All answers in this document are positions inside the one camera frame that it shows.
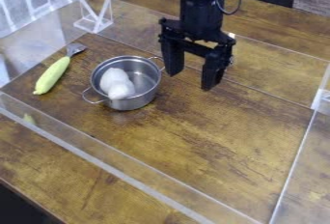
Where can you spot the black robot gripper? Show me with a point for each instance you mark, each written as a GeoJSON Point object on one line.
{"type": "Point", "coordinates": [198, 24]}

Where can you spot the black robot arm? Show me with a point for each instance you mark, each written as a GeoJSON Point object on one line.
{"type": "Point", "coordinates": [195, 34]}

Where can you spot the silver metal pot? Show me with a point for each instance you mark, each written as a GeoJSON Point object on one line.
{"type": "Point", "coordinates": [145, 74]}

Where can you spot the clear acrylic triangle stand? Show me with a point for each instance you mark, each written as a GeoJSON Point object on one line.
{"type": "Point", "coordinates": [92, 22]}

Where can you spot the grey metal spatula head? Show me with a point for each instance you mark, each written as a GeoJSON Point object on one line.
{"type": "Point", "coordinates": [75, 48]}

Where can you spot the yellow green corn cob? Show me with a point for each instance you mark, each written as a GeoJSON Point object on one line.
{"type": "Point", "coordinates": [51, 76]}

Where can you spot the clear acrylic front barrier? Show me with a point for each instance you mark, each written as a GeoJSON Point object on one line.
{"type": "Point", "coordinates": [167, 189]}

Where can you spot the clear acrylic barrier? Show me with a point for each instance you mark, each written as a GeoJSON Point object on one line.
{"type": "Point", "coordinates": [167, 189]}
{"type": "Point", "coordinates": [304, 201]}

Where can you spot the clear acrylic right barrier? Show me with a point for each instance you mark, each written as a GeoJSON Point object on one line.
{"type": "Point", "coordinates": [304, 201]}

